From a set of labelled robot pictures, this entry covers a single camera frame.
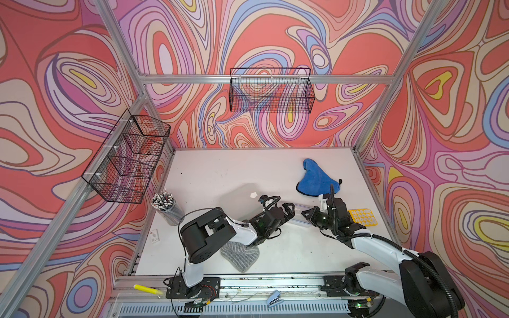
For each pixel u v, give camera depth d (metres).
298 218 0.84
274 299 0.70
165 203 0.77
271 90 0.96
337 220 0.67
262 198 0.84
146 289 0.74
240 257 0.80
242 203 0.95
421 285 0.41
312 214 0.77
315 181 1.01
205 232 0.51
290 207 0.84
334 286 0.74
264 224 0.69
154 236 0.85
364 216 0.91
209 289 0.73
